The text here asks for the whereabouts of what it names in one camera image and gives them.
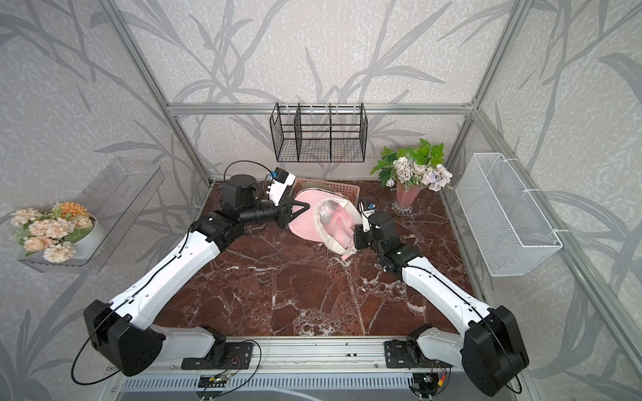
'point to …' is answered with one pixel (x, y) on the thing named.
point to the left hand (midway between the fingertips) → (306, 206)
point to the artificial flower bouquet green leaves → (420, 166)
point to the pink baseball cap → (331, 219)
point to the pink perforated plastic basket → (350, 190)
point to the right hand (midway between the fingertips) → (357, 224)
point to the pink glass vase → (405, 194)
